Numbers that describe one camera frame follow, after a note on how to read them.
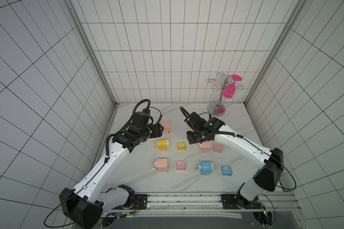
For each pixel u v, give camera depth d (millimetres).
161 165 787
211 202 746
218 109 1140
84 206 358
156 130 644
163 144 871
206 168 775
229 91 1106
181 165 856
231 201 726
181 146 922
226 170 834
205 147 900
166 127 977
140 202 722
